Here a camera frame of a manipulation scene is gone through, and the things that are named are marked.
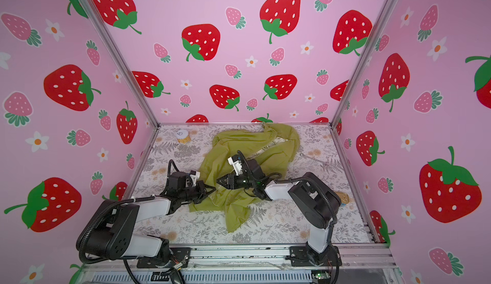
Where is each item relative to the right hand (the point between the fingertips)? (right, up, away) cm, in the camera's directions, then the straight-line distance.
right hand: (218, 181), depth 83 cm
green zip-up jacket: (+26, +15, +23) cm, 38 cm away
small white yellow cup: (-26, +21, +27) cm, 43 cm away
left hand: (-2, -4, +5) cm, 7 cm away
